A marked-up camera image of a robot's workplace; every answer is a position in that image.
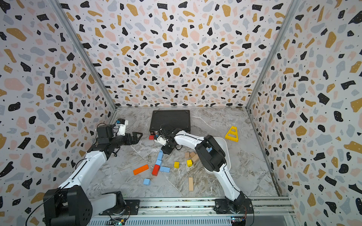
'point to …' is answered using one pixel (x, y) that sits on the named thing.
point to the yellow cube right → (189, 163)
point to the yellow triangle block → (235, 139)
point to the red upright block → (155, 170)
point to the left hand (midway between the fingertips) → (136, 133)
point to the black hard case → (168, 121)
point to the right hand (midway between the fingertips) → (166, 149)
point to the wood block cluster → (193, 156)
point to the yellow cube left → (176, 165)
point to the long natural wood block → (191, 185)
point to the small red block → (151, 137)
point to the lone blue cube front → (146, 181)
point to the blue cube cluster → (158, 162)
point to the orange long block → (141, 169)
